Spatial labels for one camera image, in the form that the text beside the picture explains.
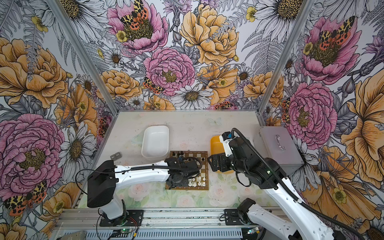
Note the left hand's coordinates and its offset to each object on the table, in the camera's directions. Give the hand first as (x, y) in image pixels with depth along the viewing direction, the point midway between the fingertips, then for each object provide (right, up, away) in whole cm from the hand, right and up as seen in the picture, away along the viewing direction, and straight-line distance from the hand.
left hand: (178, 184), depth 80 cm
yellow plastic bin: (+23, +16, +23) cm, 36 cm away
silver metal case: (+53, +22, +3) cm, 57 cm away
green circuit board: (-24, -18, -8) cm, 31 cm away
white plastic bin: (-18, +20, +23) cm, 35 cm away
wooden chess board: (+12, 0, +3) cm, 12 cm away
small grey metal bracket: (-40, +12, +15) cm, 44 cm away
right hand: (+19, +15, -13) cm, 28 cm away
